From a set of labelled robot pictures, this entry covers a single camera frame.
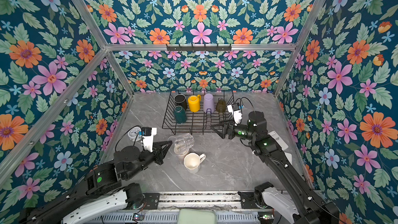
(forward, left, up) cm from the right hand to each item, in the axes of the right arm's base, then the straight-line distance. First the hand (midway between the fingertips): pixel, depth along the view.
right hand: (216, 124), depth 68 cm
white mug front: (-8, +13, -24) cm, 29 cm away
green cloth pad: (-32, +9, -26) cm, 42 cm away
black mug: (+31, +23, -17) cm, 43 cm away
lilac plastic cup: (+28, +4, -17) cm, 33 cm away
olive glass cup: (+28, -4, -20) cm, 35 cm away
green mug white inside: (+21, +23, -20) cm, 37 cm away
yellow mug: (+28, +14, -17) cm, 35 cm away
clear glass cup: (-6, +17, -8) cm, 20 cm away
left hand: (-9, +18, 0) cm, 20 cm away
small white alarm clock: (+10, +51, -25) cm, 58 cm away
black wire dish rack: (+21, +10, -27) cm, 36 cm away
